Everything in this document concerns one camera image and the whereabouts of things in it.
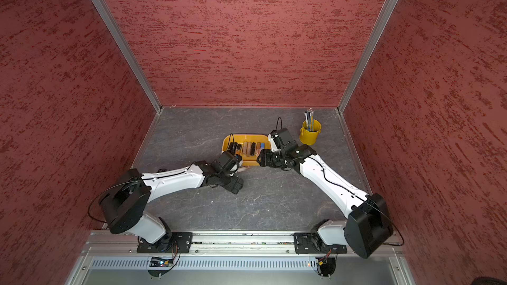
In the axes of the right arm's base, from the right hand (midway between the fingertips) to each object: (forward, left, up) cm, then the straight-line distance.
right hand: (263, 164), depth 80 cm
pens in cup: (+25, -25, -1) cm, 35 cm away
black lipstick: (+16, +5, -13) cm, 21 cm away
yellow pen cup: (+20, -25, -9) cm, 33 cm away
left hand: (-4, +14, -12) cm, 19 cm away
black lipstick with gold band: (+16, +16, -12) cm, 26 cm away
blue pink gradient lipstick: (+17, 0, -13) cm, 22 cm away
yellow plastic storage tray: (+22, +12, -12) cm, 28 cm away
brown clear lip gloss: (+16, +2, -12) cm, 20 cm away
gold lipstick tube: (+16, +7, -12) cm, 21 cm away
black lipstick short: (+17, +14, -12) cm, 25 cm away
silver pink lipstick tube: (+16, +9, -12) cm, 22 cm away
